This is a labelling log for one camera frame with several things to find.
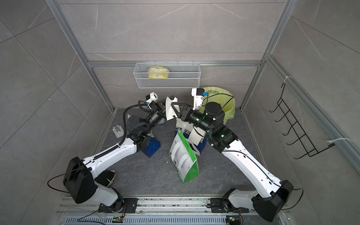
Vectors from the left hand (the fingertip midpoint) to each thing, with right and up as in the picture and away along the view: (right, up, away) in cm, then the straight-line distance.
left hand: (173, 96), depth 55 cm
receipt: (+11, -20, +25) cm, 34 cm away
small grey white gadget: (-45, -18, +49) cm, 69 cm away
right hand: (0, -3, +4) cm, 5 cm away
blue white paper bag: (+5, -14, +27) cm, 31 cm away
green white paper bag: (+4, -28, +12) cm, 31 cm away
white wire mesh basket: (+2, +23, +46) cm, 52 cm away
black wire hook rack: (+59, -12, +13) cm, 62 cm away
